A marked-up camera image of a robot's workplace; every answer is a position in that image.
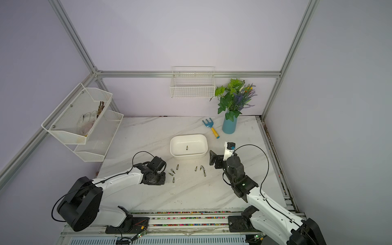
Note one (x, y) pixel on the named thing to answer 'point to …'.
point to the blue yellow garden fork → (210, 124)
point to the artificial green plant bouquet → (234, 97)
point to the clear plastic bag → (86, 121)
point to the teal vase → (229, 126)
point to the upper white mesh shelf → (73, 120)
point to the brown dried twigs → (100, 108)
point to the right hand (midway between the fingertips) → (218, 152)
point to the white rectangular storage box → (189, 146)
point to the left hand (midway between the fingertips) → (160, 181)
